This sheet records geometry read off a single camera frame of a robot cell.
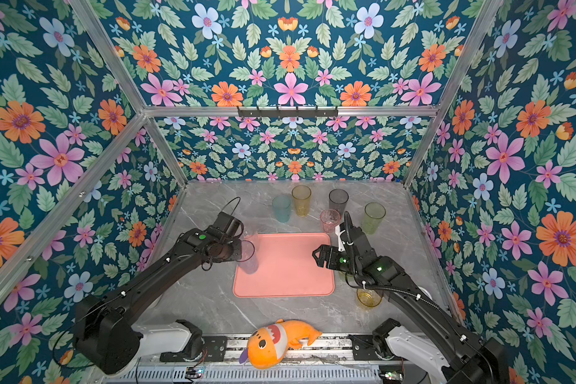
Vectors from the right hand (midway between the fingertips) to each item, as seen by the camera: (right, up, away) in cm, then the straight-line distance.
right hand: (326, 251), depth 77 cm
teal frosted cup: (-17, +15, +22) cm, 32 cm away
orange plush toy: (-17, -25, -10) cm, 32 cm away
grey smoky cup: (+6, +17, +19) cm, 26 cm away
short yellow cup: (+16, -19, +7) cm, 26 cm away
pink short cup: (+4, +9, +27) cm, 29 cm away
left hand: (-30, -1, +6) cm, 30 cm away
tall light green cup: (+20, +11, +14) cm, 27 cm away
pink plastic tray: (-14, -10, +15) cm, 23 cm away
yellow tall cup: (-8, +19, +22) cm, 30 cm away
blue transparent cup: (-26, -4, +2) cm, 26 cm away
